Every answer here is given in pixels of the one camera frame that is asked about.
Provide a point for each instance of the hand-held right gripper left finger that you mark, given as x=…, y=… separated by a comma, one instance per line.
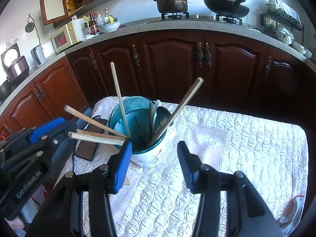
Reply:
x=122, y=167

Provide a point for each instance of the dark wooden base cabinets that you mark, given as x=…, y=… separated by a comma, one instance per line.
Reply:
x=170, y=61

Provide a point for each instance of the white cloth bundle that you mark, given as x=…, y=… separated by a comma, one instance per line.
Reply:
x=27, y=211

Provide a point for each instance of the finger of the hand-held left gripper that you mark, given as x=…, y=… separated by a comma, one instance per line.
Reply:
x=64, y=145
x=47, y=128

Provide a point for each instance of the white mixing bowl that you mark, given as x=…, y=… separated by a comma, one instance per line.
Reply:
x=109, y=27

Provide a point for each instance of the black round wall-hung object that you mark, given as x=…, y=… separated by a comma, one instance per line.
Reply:
x=29, y=27

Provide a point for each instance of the red white package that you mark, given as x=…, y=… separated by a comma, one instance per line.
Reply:
x=39, y=195

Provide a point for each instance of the tan cardboard piece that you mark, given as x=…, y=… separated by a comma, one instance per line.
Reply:
x=127, y=180

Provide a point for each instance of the metal spoon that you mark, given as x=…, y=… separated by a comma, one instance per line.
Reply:
x=163, y=116

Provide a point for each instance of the white rag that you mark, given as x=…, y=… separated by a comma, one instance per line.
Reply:
x=90, y=36

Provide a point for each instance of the floral ceramic bowl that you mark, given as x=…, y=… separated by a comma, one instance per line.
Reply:
x=284, y=37

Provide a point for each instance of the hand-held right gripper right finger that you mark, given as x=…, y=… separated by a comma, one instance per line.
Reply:
x=187, y=167

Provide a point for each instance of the dark sauce bottle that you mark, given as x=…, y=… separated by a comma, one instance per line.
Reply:
x=92, y=23

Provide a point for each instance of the clear oil bottle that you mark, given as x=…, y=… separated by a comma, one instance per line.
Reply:
x=106, y=16

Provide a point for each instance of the cream microwave oven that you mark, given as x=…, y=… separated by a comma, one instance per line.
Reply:
x=65, y=37

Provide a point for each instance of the black pan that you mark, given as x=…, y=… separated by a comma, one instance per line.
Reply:
x=3, y=90

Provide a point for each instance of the quilted white tablecloth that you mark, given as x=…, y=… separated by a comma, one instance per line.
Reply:
x=246, y=153

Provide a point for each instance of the silver rice cooker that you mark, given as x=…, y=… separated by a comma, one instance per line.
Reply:
x=17, y=69

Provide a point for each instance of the black smartphone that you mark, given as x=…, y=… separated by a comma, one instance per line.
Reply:
x=86, y=150

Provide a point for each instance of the gas stove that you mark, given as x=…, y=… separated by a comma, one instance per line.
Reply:
x=197, y=16

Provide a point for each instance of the white plastic spoon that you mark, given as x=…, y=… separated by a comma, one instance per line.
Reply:
x=155, y=114

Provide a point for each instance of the small red white container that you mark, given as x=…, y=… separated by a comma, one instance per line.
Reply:
x=74, y=17

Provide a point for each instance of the black wok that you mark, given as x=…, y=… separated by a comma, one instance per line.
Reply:
x=222, y=7

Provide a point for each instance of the white work glove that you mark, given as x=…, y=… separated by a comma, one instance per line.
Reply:
x=293, y=209

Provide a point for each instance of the silver electric kettle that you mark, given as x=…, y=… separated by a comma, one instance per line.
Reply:
x=38, y=55

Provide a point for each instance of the stack of white bowls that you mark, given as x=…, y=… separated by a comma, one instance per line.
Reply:
x=300, y=48

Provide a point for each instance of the grey stone kitchen countertop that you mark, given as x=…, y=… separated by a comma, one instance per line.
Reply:
x=192, y=26

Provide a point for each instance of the blackened cooking pot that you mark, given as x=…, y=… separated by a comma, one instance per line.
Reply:
x=172, y=3

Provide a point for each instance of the floral white utensil holder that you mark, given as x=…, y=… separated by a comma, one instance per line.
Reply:
x=150, y=156

